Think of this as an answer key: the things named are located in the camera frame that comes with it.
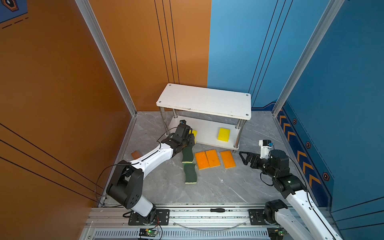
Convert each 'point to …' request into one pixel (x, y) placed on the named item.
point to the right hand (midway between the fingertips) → (245, 154)
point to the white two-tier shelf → (224, 103)
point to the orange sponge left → (202, 160)
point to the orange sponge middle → (213, 158)
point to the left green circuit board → (147, 232)
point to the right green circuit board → (276, 233)
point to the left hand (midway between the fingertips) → (192, 136)
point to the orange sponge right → (228, 159)
